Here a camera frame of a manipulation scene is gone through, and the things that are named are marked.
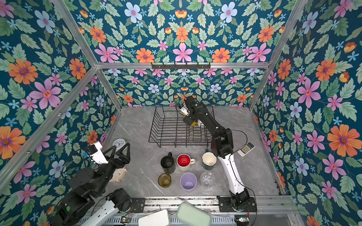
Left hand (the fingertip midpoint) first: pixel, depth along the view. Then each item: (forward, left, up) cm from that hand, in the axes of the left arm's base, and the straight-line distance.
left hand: (124, 143), depth 60 cm
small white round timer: (+18, +19, -30) cm, 40 cm away
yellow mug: (+24, -32, -21) cm, 45 cm away
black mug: (+3, -15, -32) cm, 36 cm away
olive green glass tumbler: (-7, -13, -33) cm, 36 cm away
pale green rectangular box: (-25, -28, -31) cm, 49 cm away
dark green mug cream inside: (+2, -40, -28) cm, 49 cm away
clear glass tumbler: (-8, -38, -33) cm, 51 cm away
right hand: (+34, -32, -24) cm, 52 cm away
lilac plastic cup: (-9, -27, -32) cm, 43 cm away
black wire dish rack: (+29, -15, -33) cm, 46 cm away
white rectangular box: (-26, -12, -28) cm, 40 cm away
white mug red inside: (+3, -25, -33) cm, 41 cm away
